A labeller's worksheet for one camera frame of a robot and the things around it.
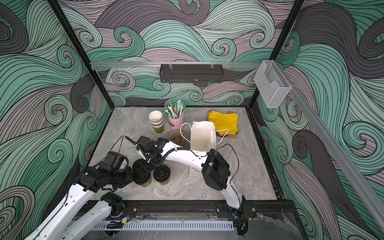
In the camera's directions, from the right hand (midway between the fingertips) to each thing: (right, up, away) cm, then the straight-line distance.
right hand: (146, 170), depth 76 cm
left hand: (-4, -2, -3) cm, 5 cm away
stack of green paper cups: (+3, +25, +15) cm, 29 cm away
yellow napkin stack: (+49, +23, +29) cm, 61 cm away
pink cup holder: (+14, +25, +22) cm, 36 cm away
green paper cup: (0, -8, +2) cm, 8 cm away
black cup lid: (0, -4, -4) cm, 5 cm away
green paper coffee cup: (+10, -8, +3) cm, 13 cm away
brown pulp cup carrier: (+14, +14, +22) cm, 29 cm away
